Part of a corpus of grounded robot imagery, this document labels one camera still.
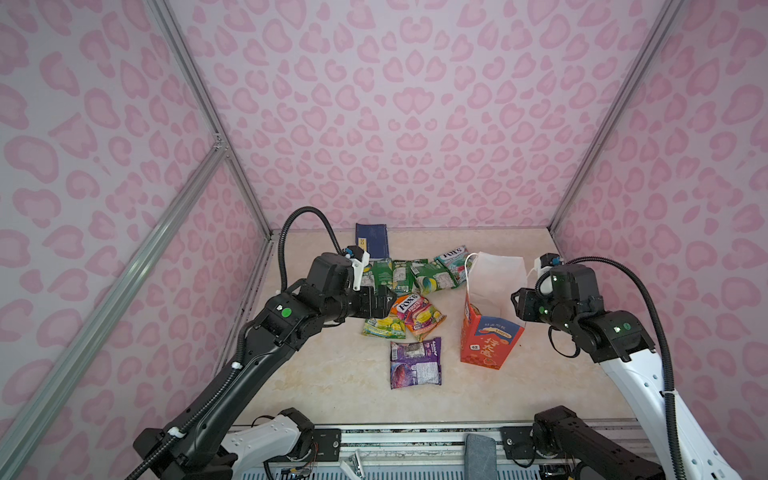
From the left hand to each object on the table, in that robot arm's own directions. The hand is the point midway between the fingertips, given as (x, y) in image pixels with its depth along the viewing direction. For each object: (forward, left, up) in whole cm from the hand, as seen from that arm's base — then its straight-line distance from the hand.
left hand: (383, 291), depth 67 cm
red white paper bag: (-5, -25, -7) cm, 26 cm away
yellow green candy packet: (+4, -1, -27) cm, 27 cm away
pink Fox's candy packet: (+7, -10, -27) cm, 30 cm away
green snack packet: (+24, -4, -27) cm, 36 cm away
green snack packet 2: (+21, -14, -25) cm, 36 cm away
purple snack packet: (-7, -8, -27) cm, 29 cm away
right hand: (0, -32, -4) cm, 32 cm away
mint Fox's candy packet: (+29, -24, -27) cm, 46 cm away
